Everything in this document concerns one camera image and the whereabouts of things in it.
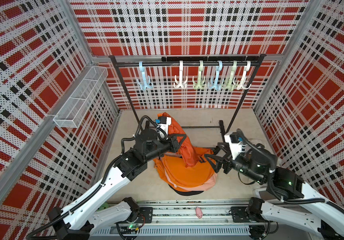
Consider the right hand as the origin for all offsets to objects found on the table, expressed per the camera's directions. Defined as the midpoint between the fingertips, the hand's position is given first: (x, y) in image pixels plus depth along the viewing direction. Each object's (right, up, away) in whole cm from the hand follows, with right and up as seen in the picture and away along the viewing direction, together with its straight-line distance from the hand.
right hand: (214, 149), depth 60 cm
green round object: (-41, -18, -9) cm, 46 cm away
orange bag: (-9, -3, +3) cm, 10 cm away
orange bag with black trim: (-9, -22, +15) cm, 28 cm away
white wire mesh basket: (-81, +17, +31) cm, 89 cm away
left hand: (-11, +5, +3) cm, 12 cm away
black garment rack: (+16, +8, +48) cm, 52 cm away
